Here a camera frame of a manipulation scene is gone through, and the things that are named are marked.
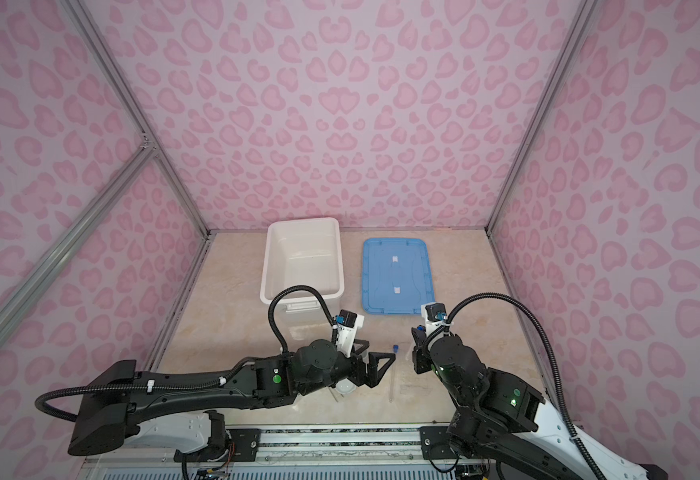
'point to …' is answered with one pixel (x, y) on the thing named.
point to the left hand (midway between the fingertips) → (387, 351)
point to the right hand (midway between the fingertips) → (413, 331)
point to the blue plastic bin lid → (396, 276)
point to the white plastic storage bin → (302, 252)
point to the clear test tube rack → (413, 383)
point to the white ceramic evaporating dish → (345, 386)
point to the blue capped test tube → (395, 350)
